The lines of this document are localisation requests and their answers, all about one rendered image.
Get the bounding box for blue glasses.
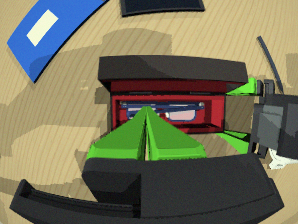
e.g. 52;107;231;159
120;101;205;122

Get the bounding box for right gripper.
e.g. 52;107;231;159
216;78;275;159

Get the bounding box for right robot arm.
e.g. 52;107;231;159
257;94;298;160

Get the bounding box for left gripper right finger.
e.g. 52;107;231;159
146;106;207;160

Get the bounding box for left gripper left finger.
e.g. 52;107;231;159
86;106;146;161

